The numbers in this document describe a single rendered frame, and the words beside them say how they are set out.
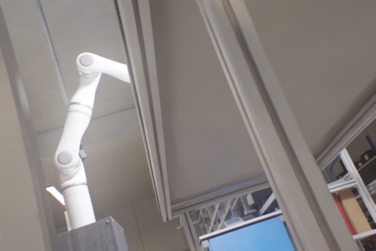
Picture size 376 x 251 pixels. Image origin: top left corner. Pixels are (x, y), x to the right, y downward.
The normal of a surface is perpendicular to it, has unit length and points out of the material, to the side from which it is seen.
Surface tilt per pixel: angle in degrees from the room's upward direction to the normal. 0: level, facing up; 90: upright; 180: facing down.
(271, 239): 90
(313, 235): 90
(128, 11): 180
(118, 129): 90
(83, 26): 180
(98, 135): 90
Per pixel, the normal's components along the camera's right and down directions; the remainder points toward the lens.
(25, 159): 0.03, -0.38
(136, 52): 0.32, 0.88
